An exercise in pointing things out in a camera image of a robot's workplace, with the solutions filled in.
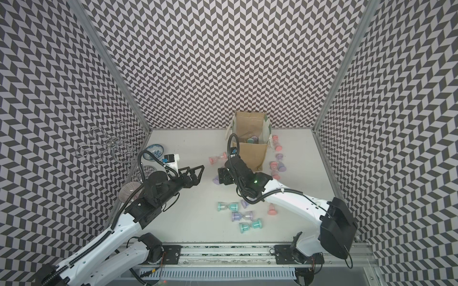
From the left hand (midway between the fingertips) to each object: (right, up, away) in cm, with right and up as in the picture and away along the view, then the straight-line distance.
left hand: (197, 169), depth 74 cm
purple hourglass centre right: (+20, -18, +10) cm, 29 cm away
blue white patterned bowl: (-32, +7, +31) cm, 45 cm away
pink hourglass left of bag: (+8, +3, +28) cm, 29 cm away
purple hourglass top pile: (+28, +14, +35) cm, 47 cm away
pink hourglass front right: (+33, -21, +9) cm, 41 cm away
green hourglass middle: (+15, -19, +10) cm, 26 cm away
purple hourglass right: (+41, -3, +22) cm, 47 cm away
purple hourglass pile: (+6, -8, +18) cm, 20 cm away
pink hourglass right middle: (+37, -2, +25) cm, 45 cm away
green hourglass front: (+20, -26, +3) cm, 33 cm away
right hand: (+13, -2, +5) cm, 14 cm away
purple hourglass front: (+17, -23, +6) cm, 29 cm away
